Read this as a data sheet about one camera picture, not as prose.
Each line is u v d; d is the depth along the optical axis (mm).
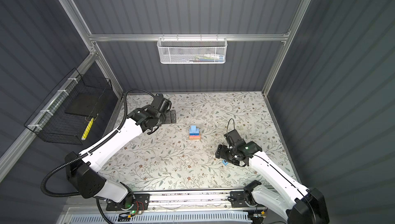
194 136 945
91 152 431
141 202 723
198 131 916
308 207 386
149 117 543
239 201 734
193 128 891
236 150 600
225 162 846
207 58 912
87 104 768
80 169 399
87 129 682
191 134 937
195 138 944
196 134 937
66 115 721
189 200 755
